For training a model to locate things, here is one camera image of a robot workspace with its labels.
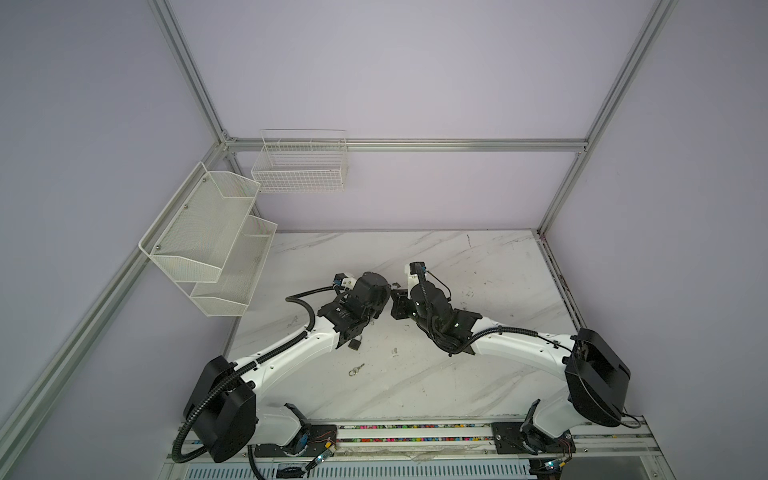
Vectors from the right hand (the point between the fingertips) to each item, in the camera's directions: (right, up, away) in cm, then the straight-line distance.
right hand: (387, 291), depth 80 cm
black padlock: (-10, -17, +10) cm, 22 cm away
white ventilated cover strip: (+27, -42, -10) cm, 51 cm away
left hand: (+1, +2, +1) cm, 2 cm away
